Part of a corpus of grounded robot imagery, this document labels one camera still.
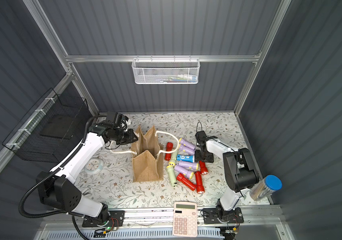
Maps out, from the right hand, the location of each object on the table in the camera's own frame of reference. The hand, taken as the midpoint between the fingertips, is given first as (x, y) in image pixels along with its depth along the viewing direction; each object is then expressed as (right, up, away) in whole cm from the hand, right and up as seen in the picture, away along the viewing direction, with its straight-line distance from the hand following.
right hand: (204, 160), depth 93 cm
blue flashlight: (-11, +2, -2) cm, 12 cm away
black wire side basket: (-81, +18, -21) cm, 86 cm away
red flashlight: (-23, +7, +6) cm, 24 cm away
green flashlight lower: (-22, -3, -6) cm, 23 cm away
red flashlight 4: (-5, -13, -13) cm, 19 cm away
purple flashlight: (-14, +7, +3) cm, 16 cm away
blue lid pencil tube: (+22, -7, -26) cm, 35 cm away
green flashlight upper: (-20, -1, -3) cm, 21 cm away
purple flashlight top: (-10, +10, +7) cm, 16 cm away
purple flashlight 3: (-10, -6, -9) cm, 15 cm away
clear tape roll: (-64, -5, -6) cm, 64 cm away
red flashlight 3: (-12, -10, -10) cm, 19 cm away
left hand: (-39, +14, -13) cm, 43 cm away
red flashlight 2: (-1, -5, -5) cm, 7 cm away
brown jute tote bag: (-34, +2, -13) cm, 36 cm away
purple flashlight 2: (-9, -2, -4) cm, 11 cm away
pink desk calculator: (-14, -25, -21) cm, 36 cm away
